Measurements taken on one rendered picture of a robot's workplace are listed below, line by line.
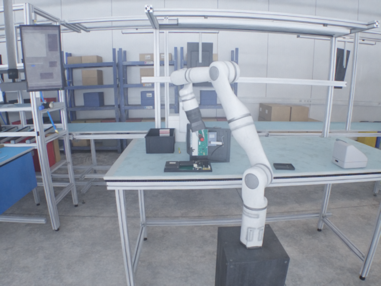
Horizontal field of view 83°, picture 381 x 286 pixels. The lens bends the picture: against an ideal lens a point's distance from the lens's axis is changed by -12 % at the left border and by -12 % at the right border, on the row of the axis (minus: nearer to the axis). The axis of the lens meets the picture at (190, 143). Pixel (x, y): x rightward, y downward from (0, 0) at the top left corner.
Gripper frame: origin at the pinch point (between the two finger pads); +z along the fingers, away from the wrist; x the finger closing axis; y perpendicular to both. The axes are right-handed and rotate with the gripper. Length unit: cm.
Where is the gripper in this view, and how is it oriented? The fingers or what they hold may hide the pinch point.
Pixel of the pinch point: (201, 140)
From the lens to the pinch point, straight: 129.5
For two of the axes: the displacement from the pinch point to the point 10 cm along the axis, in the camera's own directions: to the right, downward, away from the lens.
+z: 3.2, 9.1, 2.5
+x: 9.5, -3.2, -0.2
